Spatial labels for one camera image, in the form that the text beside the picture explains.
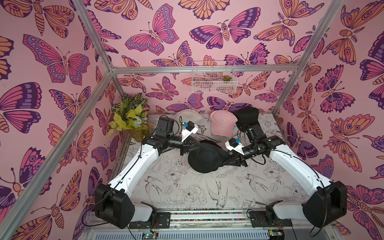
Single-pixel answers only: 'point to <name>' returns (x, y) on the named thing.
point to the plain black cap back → (247, 117)
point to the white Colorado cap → (186, 116)
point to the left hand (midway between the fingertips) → (202, 145)
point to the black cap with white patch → (208, 158)
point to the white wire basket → (214, 77)
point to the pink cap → (222, 123)
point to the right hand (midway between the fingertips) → (224, 157)
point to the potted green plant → (131, 114)
